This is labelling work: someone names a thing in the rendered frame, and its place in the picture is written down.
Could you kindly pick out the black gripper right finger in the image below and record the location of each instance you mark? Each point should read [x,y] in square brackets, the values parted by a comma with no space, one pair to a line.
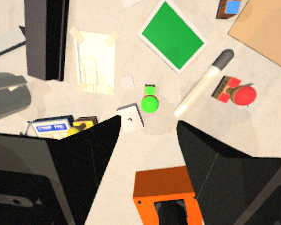
[229,184]

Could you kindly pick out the red-handled rubber stamp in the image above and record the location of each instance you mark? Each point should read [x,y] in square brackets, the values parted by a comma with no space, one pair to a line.
[229,87]

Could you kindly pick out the rubber stamp with blue handle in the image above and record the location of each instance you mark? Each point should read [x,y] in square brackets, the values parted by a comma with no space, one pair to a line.
[228,9]

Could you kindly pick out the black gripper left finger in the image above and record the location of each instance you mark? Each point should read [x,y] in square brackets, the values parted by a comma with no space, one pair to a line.
[74,165]

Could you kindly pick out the yellow rubber stamp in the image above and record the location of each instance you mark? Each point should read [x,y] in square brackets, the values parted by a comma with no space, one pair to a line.
[82,123]

